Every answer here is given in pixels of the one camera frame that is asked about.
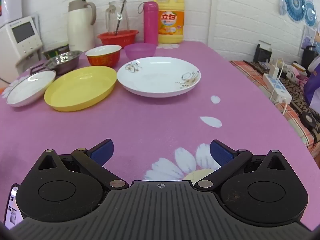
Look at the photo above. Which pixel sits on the white appliance with screen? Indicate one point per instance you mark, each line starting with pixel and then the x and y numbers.
pixel 25 45

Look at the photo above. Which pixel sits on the stainless steel bowl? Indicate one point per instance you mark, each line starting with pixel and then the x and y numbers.
pixel 62 63

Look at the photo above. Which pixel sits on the plaid blanket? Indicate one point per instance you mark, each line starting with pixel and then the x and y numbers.
pixel 292 120

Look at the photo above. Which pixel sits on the cream thermos jug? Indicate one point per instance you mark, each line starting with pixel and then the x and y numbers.
pixel 80 27

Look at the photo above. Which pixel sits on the black stand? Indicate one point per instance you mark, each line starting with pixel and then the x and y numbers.
pixel 262 52

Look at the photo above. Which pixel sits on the yellow detergent pump bottle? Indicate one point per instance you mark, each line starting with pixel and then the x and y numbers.
pixel 171 30

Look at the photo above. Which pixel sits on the white floral ceramic plate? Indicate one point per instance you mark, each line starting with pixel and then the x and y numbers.
pixel 157 77

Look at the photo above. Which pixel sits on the pink daisy tablecloth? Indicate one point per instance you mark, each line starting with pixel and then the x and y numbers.
pixel 150 120

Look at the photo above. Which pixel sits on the white power strip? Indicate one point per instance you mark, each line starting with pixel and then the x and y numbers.
pixel 277 88

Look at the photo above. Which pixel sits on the large blue patterned wall disc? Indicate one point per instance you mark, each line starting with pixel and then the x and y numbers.
pixel 295 0

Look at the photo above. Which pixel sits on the black bottle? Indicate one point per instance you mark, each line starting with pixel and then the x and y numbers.
pixel 308 56

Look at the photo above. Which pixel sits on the medium blue patterned wall disc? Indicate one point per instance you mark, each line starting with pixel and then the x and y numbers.
pixel 310 13

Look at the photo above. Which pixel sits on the pink bottle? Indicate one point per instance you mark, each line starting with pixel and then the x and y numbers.
pixel 150 25

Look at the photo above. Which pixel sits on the yellow plastic plate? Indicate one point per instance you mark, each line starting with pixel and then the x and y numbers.
pixel 80 87

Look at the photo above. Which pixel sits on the red plastic strainer basin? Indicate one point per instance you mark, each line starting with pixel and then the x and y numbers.
pixel 117 40

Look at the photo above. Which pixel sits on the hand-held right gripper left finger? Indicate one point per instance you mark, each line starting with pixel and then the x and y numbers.
pixel 102 152

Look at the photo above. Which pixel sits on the clear glass pitcher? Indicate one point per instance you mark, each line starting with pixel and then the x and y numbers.
pixel 111 17

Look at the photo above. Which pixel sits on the black tape roll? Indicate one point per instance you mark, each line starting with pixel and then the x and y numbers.
pixel 307 120

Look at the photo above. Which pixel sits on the black stirring stick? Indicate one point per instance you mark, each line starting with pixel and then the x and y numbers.
pixel 124 1

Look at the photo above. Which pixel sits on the red and gold ceramic bowl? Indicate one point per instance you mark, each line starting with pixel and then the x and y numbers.
pixel 102 60

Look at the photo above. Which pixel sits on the white charger plug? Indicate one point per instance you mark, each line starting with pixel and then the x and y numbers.
pixel 273 71

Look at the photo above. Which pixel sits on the pale wall picture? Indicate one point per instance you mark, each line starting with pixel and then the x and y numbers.
pixel 308 38

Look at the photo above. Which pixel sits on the leopard print cloth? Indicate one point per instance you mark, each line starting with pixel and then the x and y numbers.
pixel 298 97

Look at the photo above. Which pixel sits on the white plate with dark rim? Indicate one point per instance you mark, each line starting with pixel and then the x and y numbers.
pixel 27 90

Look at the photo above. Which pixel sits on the purple cloth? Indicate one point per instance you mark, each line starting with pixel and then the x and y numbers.
pixel 313 85

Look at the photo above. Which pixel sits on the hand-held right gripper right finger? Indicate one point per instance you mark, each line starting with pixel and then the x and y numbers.
pixel 221 152

